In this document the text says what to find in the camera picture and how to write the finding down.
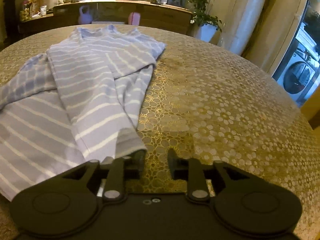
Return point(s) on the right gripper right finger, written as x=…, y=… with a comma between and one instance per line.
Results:
x=189, y=170

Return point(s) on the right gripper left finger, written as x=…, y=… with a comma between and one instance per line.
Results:
x=117, y=171

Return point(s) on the lavender white striped shirt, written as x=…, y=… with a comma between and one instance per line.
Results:
x=78, y=101

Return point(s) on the lace tablecloth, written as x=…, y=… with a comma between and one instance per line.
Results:
x=210, y=104

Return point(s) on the washing machine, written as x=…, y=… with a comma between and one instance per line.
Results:
x=298, y=75

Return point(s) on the potted plant white pot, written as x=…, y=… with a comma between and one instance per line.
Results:
x=204, y=25

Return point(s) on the pink container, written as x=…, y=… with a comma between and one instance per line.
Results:
x=134, y=19

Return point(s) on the long wooden sideboard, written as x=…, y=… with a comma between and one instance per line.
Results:
x=166, y=17

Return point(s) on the purple kettlebell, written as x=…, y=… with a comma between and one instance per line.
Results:
x=85, y=16

